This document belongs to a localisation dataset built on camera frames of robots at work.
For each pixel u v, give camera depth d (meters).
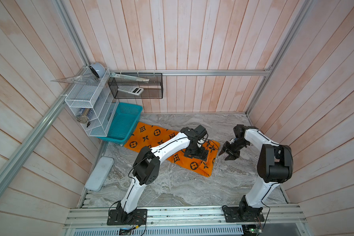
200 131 0.71
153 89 1.07
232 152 0.81
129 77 0.91
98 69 0.83
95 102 0.75
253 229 0.70
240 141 0.75
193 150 0.74
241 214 0.68
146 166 0.51
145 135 1.04
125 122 1.17
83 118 0.76
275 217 0.75
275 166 0.50
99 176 0.84
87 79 0.86
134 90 0.98
